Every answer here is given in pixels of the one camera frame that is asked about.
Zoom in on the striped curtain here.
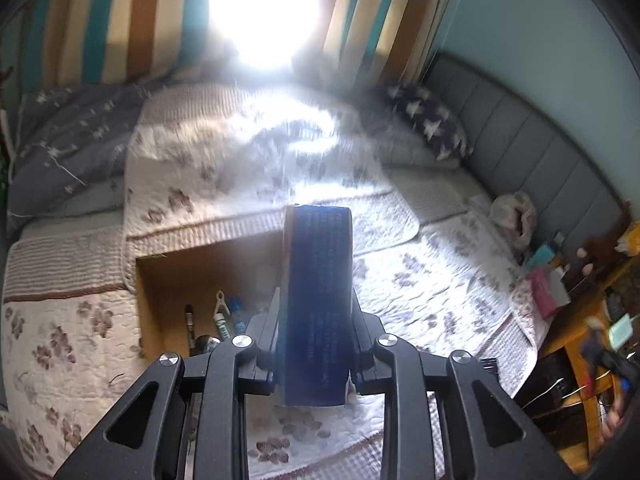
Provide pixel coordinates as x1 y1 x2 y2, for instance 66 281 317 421
320 0 461 86
20 0 216 91

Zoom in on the small blue printed carton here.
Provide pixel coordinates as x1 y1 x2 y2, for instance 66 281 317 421
277 204 355 407

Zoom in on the grey upholstered headboard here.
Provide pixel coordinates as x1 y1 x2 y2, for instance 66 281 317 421
422 52 631 261

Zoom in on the checked quilted pillow mat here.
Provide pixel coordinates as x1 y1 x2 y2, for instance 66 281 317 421
395 170 493 226

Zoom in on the dark star print pillow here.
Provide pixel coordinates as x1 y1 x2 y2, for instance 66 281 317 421
385 82 473 161

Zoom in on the pale green small box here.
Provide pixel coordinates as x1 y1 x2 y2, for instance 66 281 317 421
607 314 633 351

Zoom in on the grey constellation print duvet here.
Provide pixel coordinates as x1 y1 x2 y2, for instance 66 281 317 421
7 85 151 221

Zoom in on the brown cardboard box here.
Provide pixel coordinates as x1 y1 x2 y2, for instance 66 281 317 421
135 237 286 361

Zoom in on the teal small box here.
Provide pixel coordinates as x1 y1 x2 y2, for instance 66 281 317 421
525 242 563 271

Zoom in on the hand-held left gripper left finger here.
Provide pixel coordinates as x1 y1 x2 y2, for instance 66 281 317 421
52 285 281 480

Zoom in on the pink packet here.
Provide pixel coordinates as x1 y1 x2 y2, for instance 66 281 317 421
525 266 558 318

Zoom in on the brown plush toy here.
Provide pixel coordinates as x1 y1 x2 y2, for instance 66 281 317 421
575 237 626 278

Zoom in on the small floral quilted blanket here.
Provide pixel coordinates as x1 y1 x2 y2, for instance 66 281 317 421
122 82 421 261

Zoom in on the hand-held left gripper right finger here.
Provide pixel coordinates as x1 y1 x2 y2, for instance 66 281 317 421
350 290 576 480

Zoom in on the green and white tube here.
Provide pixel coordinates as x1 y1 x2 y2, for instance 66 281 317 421
215 312 236 343

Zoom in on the wooden nightstand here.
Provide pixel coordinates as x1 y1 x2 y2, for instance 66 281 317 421
540 240 640 461

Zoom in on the blue tube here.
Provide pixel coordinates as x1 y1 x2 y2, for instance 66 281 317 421
227 297 251 336

